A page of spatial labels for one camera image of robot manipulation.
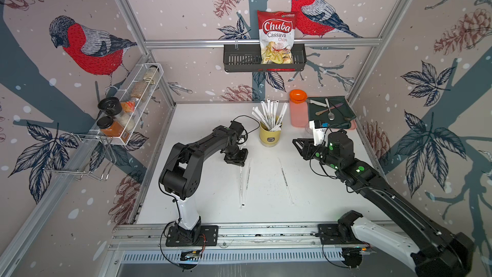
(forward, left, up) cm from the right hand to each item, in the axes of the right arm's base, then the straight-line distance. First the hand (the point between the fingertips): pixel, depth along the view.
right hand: (294, 139), depth 74 cm
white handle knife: (+44, -22, -22) cm, 54 cm away
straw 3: (-9, +19, -24) cm, 32 cm away
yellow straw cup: (+10, +9, -15) cm, 20 cm away
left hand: (0, +20, -19) cm, 28 cm away
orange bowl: (+46, -10, -19) cm, 51 cm away
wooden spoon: (+37, -24, -23) cm, 50 cm away
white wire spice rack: (+12, +66, +12) cm, 68 cm away
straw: (-8, +1, -24) cm, 26 cm away
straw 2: (-12, +22, -21) cm, 33 cm away
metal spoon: (+35, -29, -24) cm, 51 cm away
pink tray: (+34, -10, -24) cm, 43 cm away
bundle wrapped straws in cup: (+20, +9, -9) cm, 24 cm away
